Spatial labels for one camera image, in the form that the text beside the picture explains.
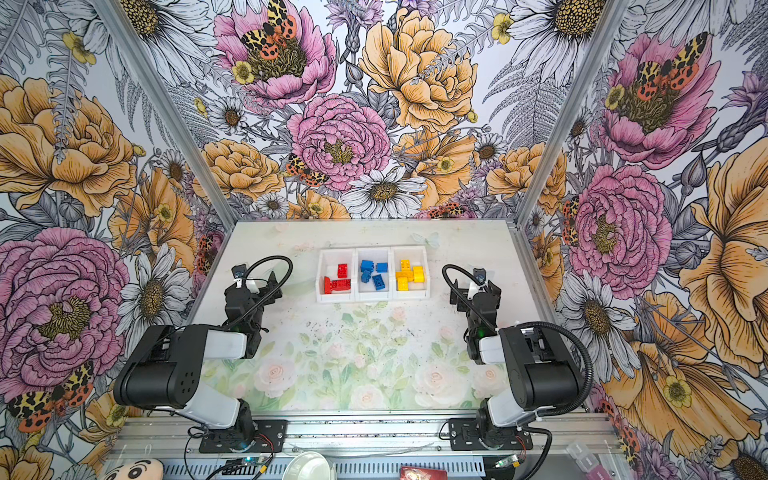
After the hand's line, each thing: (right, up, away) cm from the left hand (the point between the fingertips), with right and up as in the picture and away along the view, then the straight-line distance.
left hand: (260, 282), depth 93 cm
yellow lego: (+49, +2, +9) cm, 50 cm away
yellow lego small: (+44, -1, +6) cm, 44 cm away
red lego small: (+24, +3, +12) cm, 26 cm away
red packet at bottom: (+47, -39, -27) cm, 66 cm away
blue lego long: (+36, -1, +9) cm, 37 cm away
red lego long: (+23, -2, +9) cm, 25 cm away
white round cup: (+21, -42, -20) cm, 51 cm away
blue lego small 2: (+32, +2, +11) cm, 33 cm away
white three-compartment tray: (+33, +2, +12) cm, 36 cm away
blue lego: (+32, +4, +13) cm, 35 cm away
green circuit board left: (+6, -39, -22) cm, 45 cm away
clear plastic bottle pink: (+85, -38, -24) cm, 96 cm away
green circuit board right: (+69, -39, -22) cm, 82 cm away
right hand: (+65, -1, 0) cm, 65 cm away
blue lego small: (+36, +4, +16) cm, 40 cm away
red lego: (+19, -2, +8) cm, 21 cm away
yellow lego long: (+45, +3, +12) cm, 47 cm away
